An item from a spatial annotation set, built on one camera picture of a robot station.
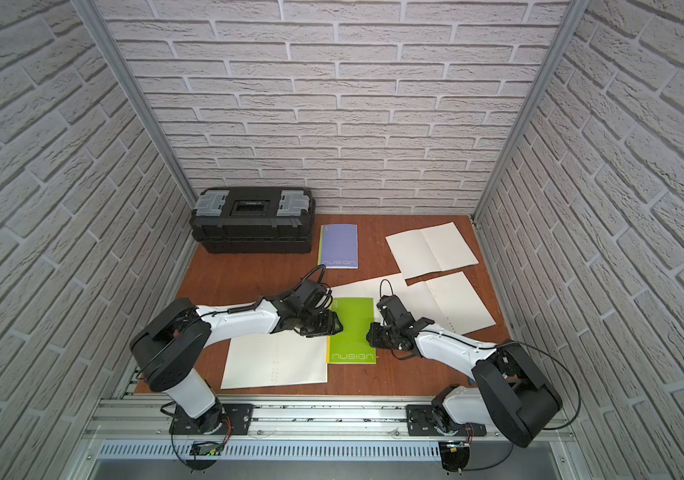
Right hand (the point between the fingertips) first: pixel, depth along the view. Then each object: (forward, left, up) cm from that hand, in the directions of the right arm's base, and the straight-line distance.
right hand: (372, 338), depth 88 cm
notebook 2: (+11, -25, 0) cm, 27 cm away
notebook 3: (-2, +6, 0) cm, 7 cm away
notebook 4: (-5, +29, 0) cm, 29 cm away
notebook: (+32, -26, -1) cm, 42 cm away
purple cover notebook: (+37, +9, 0) cm, 38 cm away
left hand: (+2, +9, +3) cm, 9 cm away
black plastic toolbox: (+35, +36, +18) cm, 53 cm away
